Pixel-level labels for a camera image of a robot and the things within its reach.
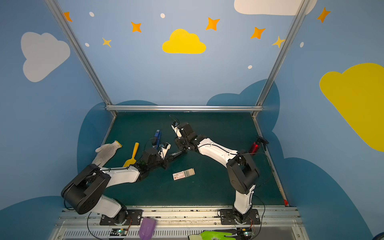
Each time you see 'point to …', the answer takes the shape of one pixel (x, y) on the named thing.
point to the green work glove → (208, 235)
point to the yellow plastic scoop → (132, 160)
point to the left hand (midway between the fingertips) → (174, 156)
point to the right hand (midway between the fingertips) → (178, 136)
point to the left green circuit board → (119, 231)
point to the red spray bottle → (256, 145)
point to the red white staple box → (187, 173)
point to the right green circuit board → (244, 232)
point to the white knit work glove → (105, 152)
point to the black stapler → (178, 153)
